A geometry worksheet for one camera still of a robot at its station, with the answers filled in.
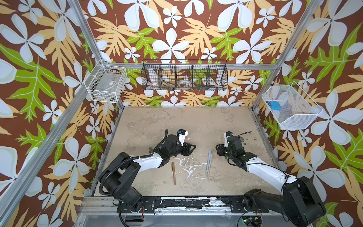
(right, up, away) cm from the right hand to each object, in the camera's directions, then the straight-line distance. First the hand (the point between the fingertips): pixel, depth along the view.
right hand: (216, 146), depth 88 cm
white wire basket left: (-69, +40, -2) cm, 80 cm away
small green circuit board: (+15, -36, -16) cm, 42 cm away
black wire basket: (-20, +49, +9) cm, 53 cm away
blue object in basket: (+36, +26, -2) cm, 44 cm away
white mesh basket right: (+43, +24, -7) cm, 50 cm away
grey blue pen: (-4, -8, +2) cm, 9 cm away
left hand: (-15, +2, -3) cm, 16 cm away
